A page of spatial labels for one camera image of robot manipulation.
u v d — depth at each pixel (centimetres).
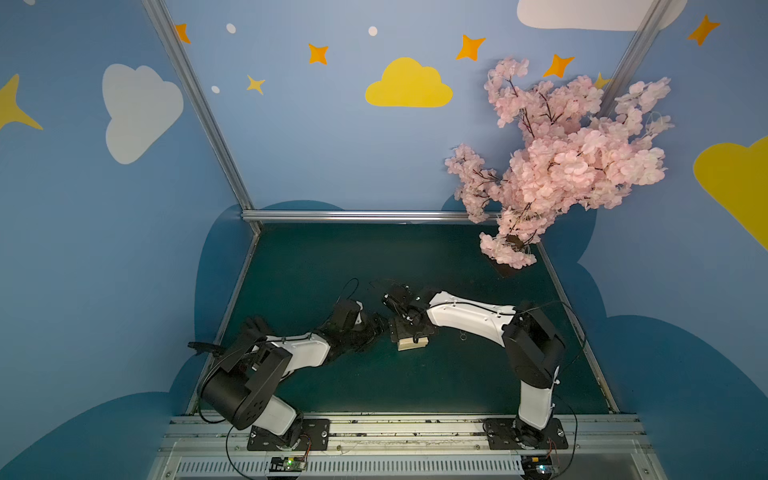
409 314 65
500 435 74
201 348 69
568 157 61
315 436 74
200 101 84
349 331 74
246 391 44
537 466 71
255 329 92
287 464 70
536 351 48
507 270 88
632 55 76
